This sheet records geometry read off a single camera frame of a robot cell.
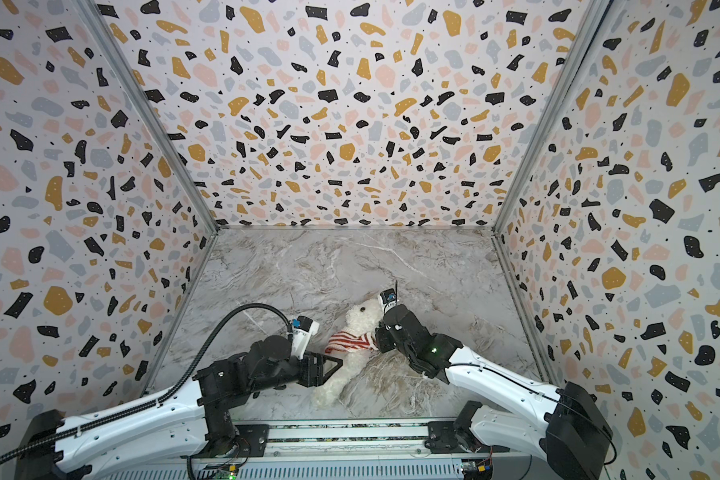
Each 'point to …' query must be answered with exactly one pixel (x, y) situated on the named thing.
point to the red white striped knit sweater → (345, 341)
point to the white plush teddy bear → (360, 318)
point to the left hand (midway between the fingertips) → (340, 360)
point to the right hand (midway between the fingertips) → (378, 319)
